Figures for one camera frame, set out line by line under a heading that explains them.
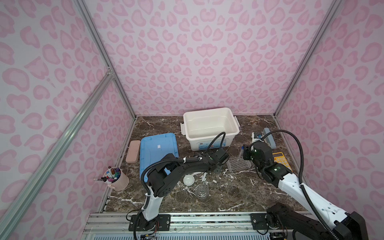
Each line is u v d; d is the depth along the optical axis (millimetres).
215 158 718
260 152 587
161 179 509
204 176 879
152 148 1014
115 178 776
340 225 391
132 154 959
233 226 727
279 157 946
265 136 664
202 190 858
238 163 926
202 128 1136
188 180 858
